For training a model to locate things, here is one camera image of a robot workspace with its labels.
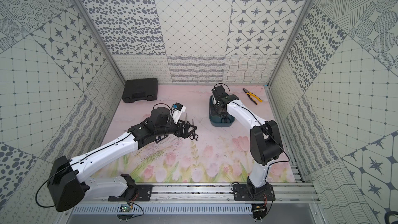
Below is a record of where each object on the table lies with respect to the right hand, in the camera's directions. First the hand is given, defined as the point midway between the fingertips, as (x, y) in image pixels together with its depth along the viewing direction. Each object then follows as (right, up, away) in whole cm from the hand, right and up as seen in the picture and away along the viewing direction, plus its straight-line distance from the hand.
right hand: (217, 113), depth 92 cm
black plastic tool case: (-59, +16, +26) cm, 66 cm away
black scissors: (+7, -5, +9) cm, 13 cm away
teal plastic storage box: (0, -5, +9) cm, 10 cm away
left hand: (-14, -2, -17) cm, 22 cm away
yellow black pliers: (+29, +9, +20) cm, 36 cm away
